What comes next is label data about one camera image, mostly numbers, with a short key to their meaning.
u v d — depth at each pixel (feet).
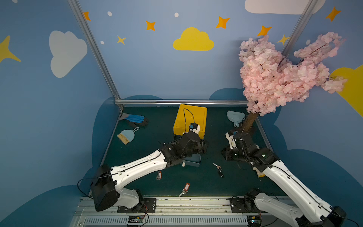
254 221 2.40
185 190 2.62
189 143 1.74
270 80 2.32
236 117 3.92
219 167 2.90
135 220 2.35
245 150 1.80
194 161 2.59
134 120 3.56
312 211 1.28
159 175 2.78
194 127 2.13
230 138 2.22
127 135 3.35
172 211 2.41
